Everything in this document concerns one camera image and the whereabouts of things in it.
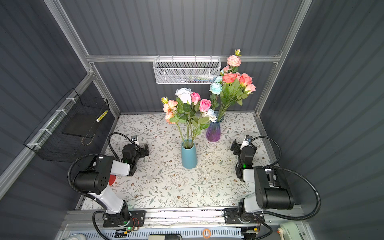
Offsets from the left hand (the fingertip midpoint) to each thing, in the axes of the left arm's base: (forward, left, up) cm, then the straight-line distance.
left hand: (138, 145), depth 97 cm
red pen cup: (-29, +2, +16) cm, 33 cm away
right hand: (-7, -68, +7) cm, 69 cm away
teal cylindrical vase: (-16, -33, +13) cm, 39 cm away
